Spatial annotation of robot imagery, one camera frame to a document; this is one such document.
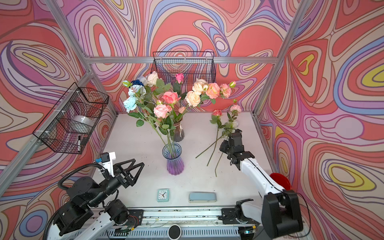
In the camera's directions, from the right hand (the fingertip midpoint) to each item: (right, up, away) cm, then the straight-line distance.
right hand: (225, 146), depth 87 cm
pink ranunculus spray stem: (+8, +23, +9) cm, 26 cm away
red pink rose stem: (-1, +22, +28) cm, 35 cm away
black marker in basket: (-75, +3, -15) cm, 77 cm away
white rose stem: (+9, +11, +22) cm, 26 cm away
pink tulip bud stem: (-26, +21, -7) cm, 34 cm away
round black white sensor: (-27, -35, -22) cm, 49 cm away
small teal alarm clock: (-35, -25, -9) cm, 44 cm away
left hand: (-40, -3, -27) cm, 49 cm away
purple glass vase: (-30, -10, -1) cm, 31 cm away
